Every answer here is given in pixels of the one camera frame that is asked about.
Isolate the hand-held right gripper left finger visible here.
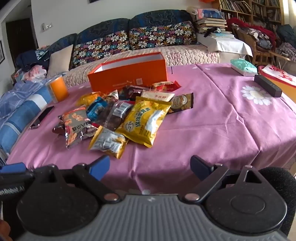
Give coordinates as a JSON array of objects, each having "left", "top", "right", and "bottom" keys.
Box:
[{"left": 35, "top": 155, "right": 122, "bottom": 205}]

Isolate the silver and yellow snack packet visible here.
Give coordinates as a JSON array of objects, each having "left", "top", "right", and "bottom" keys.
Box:
[{"left": 88, "top": 126, "right": 129, "bottom": 159}]

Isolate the blue striped bedding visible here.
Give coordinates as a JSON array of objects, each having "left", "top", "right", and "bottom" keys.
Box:
[{"left": 0, "top": 74, "right": 67, "bottom": 163}]

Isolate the purple floral tablecloth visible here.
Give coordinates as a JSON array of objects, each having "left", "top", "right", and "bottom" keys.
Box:
[{"left": 6, "top": 62, "right": 296, "bottom": 197}]

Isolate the red and white bag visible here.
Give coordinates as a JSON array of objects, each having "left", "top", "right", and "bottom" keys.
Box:
[{"left": 258, "top": 64, "right": 296, "bottom": 88}]

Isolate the red blanket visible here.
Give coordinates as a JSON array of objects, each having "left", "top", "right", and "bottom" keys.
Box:
[{"left": 227, "top": 17, "right": 277, "bottom": 47}]

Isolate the brown cookie packet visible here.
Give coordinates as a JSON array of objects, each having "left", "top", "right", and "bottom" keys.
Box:
[{"left": 166, "top": 93, "right": 194, "bottom": 114}]

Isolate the large yellow snack packet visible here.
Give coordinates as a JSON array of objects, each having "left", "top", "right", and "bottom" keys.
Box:
[{"left": 115, "top": 96, "right": 172, "bottom": 148}]

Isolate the black smartphone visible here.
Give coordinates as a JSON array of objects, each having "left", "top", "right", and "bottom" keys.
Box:
[{"left": 30, "top": 105, "right": 55, "bottom": 129}]

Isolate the small dark red snack packet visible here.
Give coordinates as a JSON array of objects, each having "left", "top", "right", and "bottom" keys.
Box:
[{"left": 52, "top": 122, "right": 67, "bottom": 135}]

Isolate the dark blue clothes pile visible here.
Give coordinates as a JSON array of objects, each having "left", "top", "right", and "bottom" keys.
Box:
[{"left": 16, "top": 45, "right": 50, "bottom": 72}]

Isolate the beige pillow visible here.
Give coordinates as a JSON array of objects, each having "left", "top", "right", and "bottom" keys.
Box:
[{"left": 46, "top": 44, "right": 74, "bottom": 78}]

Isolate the orange cardboard box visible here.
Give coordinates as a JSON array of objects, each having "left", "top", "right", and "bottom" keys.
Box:
[{"left": 87, "top": 52, "right": 167, "bottom": 92}]

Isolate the wooden bookshelf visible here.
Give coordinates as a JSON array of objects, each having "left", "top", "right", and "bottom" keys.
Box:
[{"left": 218, "top": 0, "right": 285, "bottom": 26}]

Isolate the white snack packet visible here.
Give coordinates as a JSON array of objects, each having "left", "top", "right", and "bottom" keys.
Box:
[{"left": 141, "top": 90, "right": 175, "bottom": 102}]

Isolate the blue snack packet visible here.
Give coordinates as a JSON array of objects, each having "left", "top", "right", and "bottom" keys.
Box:
[{"left": 86, "top": 97, "right": 109, "bottom": 121}]

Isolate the red biscuit packet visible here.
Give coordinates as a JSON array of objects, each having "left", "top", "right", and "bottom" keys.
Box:
[{"left": 151, "top": 81, "right": 182, "bottom": 93}]

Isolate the teal tissue pack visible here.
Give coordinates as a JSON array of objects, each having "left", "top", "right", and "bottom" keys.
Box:
[{"left": 230, "top": 59, "right": 258, "bottom": 77}]

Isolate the dark blue patterned sofa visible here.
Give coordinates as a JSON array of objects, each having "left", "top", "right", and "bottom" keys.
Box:
[{"left": 46, "top": 9, "right": 220, "bottom": 88}]

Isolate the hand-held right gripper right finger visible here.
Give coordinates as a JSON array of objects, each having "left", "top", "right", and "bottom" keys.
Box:
[{"left": 184, "top": 155, "right": 264, "bottom": 205}]

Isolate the floral sofa cushion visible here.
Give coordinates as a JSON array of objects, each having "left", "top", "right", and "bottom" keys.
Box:
[
  {"left": 70, "top": 30, "right": 131, "bottom": 69},
  {"left": 128, "top": 21, "right": 198, "bottom": 50}
]

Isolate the orange patterned foil snack packet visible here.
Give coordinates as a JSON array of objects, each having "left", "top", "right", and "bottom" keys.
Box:
[{"left": 60, "top": 105, "right": 97, "bottom": 150}]

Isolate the dark chocolate snack packet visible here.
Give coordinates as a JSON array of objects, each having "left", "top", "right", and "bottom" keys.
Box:
[{"left": 118, "top": 85, "right": 144, "bottom": 101}]

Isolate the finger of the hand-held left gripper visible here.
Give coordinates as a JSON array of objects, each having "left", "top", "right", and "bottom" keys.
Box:
[{"left": 0, "top": 163, "right": 26, "bottom": 173}]

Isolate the stack of books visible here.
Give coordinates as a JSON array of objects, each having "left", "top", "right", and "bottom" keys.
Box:
[{"left": 195, "top": 8, "right": 235, "bottom": 40}]

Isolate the beige quilted sofa cover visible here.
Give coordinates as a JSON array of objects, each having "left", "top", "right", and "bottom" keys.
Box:
[{"left": 62, "top": 44, "right": 220, "bottom": 88}]

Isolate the black rectangular box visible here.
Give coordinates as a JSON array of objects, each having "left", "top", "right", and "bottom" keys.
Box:
[{"left": 254, "top": 75, "right": 283, "bottom": 98}]

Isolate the clear orange snack packet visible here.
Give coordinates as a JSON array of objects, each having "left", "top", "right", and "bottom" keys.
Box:
[{"left": 76, "top": 91, "right": 103, "bottom": 107}]

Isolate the orange cup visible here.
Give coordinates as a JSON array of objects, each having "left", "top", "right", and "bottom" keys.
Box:
[{"left": 45, "top": 75, "right": 70, "bottom": 103}]

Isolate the small gold snack packet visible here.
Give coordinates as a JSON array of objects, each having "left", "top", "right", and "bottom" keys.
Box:
[{"left": 103, "top": 90, "right": 119, "bottom": 102}]

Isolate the wicker chair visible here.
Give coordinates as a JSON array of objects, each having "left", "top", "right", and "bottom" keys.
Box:
[{"left": 232, "top": 25, "right": 290, "bottom": 67}]

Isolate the pink and white plastic bag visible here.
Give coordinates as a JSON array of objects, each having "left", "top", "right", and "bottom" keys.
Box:
[{"left": 22, "top": 65, "right": 47, "bottom": 81}]

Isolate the white cloth covered box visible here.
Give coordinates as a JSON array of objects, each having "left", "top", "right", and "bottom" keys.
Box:
[{"left": 196, "top": 34, "right": 253, "bottom": 64}]

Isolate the clear packet of dark dates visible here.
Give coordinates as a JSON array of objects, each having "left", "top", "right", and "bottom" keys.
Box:
[{"left": 97, "top": 100, "right": 136, "bottom": 132}]

